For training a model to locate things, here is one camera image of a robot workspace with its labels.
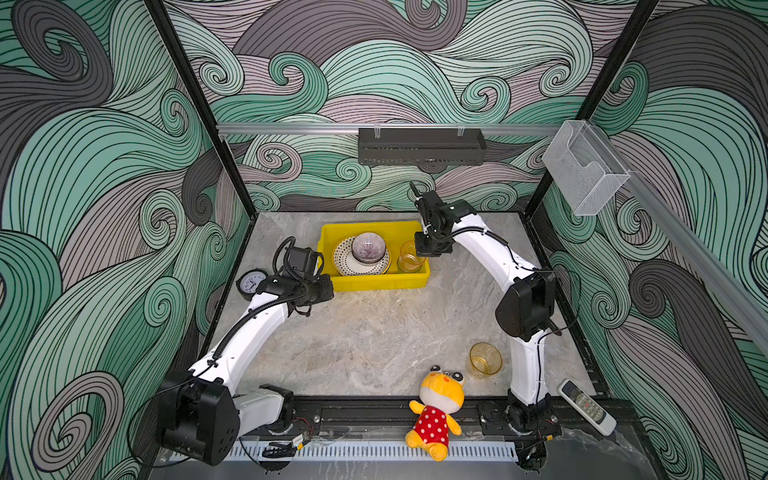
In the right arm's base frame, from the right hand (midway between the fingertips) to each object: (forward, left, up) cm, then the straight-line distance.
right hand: (424, 252), depth 89 cm
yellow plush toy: (-37, -2, -7) cm, 38 cm away
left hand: (-11, +28, -1) cm, 30 cm away
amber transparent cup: (-28, -16, -14) cm, 35 cm away
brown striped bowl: (+8, +18, -8) cm, 21 cm away
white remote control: (-39, -39, -14) cm, 57 cm away
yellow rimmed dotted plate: (+4, +26, -12) cm, 28 cm away
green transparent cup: (+1, +4, -6) cm, 8 cm away
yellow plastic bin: (+18, +9, -13) cm, 24 cm away
